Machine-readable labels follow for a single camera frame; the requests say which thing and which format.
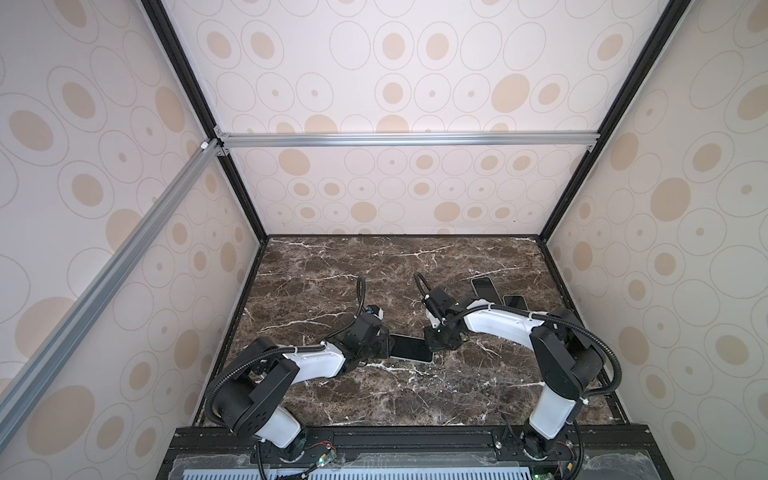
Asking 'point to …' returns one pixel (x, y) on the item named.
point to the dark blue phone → (485, 288)
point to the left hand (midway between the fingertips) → (399, 339)
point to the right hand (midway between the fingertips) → (431, 347)
